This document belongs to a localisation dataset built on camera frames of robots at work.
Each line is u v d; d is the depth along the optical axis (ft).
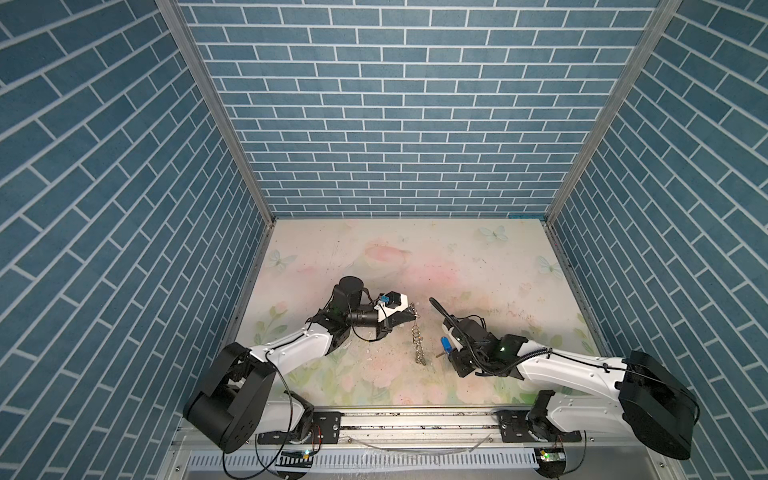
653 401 1.40
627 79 2.70
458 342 2.19
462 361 2.44
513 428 2.41
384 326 2.29
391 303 2.14
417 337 2.52
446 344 2.88
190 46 2.47
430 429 2.47
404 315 2.19
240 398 1.37
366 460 2.53
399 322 2.52
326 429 2.43
